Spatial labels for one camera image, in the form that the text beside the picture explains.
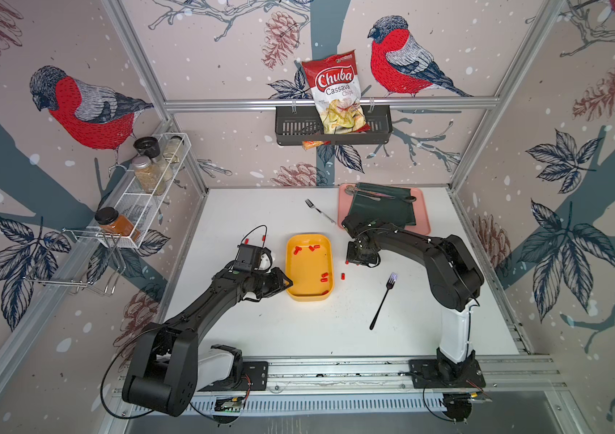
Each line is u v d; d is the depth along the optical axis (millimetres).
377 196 1185
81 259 580
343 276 944
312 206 1148
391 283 923
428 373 728
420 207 1143
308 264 987
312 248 1007
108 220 590
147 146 737
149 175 716
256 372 744
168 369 403
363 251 815
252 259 700
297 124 949
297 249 1003
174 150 852
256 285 725
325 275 931
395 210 1136
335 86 821
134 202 754
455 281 525
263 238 1035
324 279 925
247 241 1035
